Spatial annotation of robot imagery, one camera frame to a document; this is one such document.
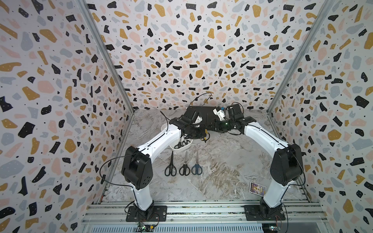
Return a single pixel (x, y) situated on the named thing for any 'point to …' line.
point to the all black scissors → (171, 170)
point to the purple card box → (257, 189)
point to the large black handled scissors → (181, 143)
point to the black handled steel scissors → (185, 169)
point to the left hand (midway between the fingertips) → (208, 134)
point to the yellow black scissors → (205, 140)
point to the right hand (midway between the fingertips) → (207, 128)
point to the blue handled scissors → (196, 169)
